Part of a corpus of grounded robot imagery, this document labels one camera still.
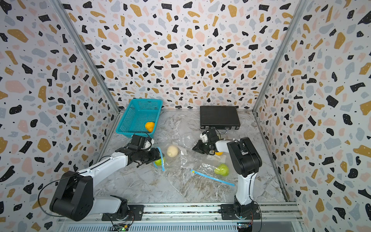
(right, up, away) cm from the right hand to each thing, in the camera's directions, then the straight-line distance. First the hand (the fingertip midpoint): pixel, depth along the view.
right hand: (193, 148), depth 97 cm
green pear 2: (+17, -10, -14) cm, 24 cm away
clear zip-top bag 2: (+8, -9, -13) cm, 18 cm away
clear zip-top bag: (-12, -9, -5) cm, 16 cm away
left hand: (-19, -2, -10) cm, 22 cm away
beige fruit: (-13, -1, -5) cm, 14 cm away
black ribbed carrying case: (+24, +21, +14) cm, 35 cm away
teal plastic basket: (-46, +26, +23) cm, 58 cm away
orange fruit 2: (+16, -3, -4) cm, 17 cm away
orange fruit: (-32, +15, +7) cm, 36 cm away
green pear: (-20, -5, -14) cm, 25 cm away
